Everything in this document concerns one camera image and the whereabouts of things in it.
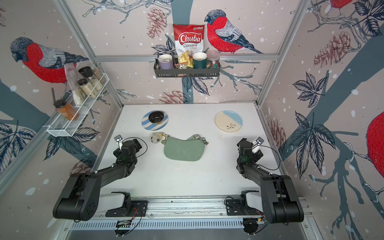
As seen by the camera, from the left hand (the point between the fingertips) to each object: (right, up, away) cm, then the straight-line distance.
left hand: (130, 139), depth 90 cm
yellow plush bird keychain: (+15, +1, +5) cm, 16 cm away
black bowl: (+12, +14, +18) cm, 25 cm away
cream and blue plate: (+65, +10, +20) cm, 69 cm away
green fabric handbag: (+38, -7, +2) cm, 39 cm away
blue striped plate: (+7, +7, +17) cm, 20 cm away
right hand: (+74, -1, 0) cm, 74 cm away
